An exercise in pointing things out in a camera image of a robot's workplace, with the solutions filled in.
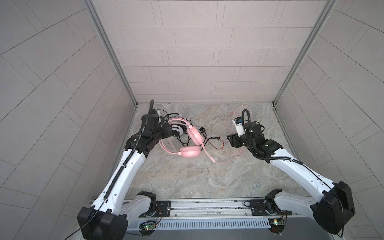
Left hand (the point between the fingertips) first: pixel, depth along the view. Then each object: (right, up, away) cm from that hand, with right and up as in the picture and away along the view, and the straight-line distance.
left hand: (173, 125), depth 75 cm
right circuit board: (+49, -45, -7) cm, 68 cm away
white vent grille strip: (-17, -46, -7) cm, 49 cm away
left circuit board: (-9, -44, -11) cm, 46 cm away
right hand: (+30, -6, +5) cm, 31 cm away
